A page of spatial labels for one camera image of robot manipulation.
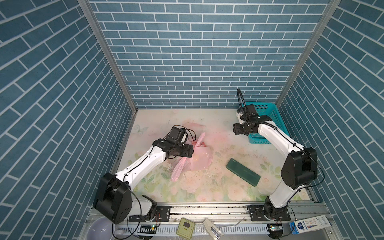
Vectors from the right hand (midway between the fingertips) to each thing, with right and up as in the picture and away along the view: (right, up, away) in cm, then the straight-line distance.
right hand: (237, 127), depth 91 cm
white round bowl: (-71, -48, -20) cm, 88 cm away
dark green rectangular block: (+3, -26, -4) cm, 27 cm away
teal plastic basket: (+31, +12, +24) cm, 41 cm away
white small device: (-16, -48, -23) cm, 55 cm away
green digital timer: (-30, -46, -22) cm, 59 cm away
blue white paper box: (+29, -46, -20) cm, 58 cm away
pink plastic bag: (-22, -19, -4) cm, 29 cm away
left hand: (-30, -13, -7) cm, 33 cm away
